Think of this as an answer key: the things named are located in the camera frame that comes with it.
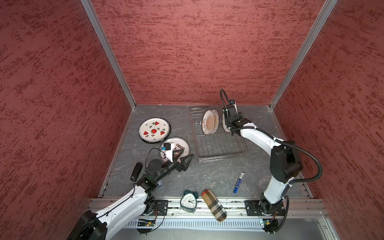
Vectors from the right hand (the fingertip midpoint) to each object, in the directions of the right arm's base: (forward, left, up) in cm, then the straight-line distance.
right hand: (233, 117), depth 92 cm
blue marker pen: (-35, 0, -16) cm, 38 cm away
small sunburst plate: (+4, +15, -8) cm, 18 cm away
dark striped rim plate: (+1, +53, -14) cm, 55 cm away
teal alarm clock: (-44, +29, -12) cm, 54 cm away
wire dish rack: (-8, +13, -15) cm, 21 cm away
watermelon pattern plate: (+2, +53, -14) cm, 55 cm away
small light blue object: (-34, +44, -14) cm, 58 cm away
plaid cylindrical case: (-50, +14, -13) cm, 53 cm away
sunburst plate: (+1, +10, -5) cm, 11 cm away
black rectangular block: (-28, +58, -13) cm, 66 cm away
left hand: (-25, +28, -2) cm, 37 cm away
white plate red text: (-10, +35, -16) cm, 39 cm away
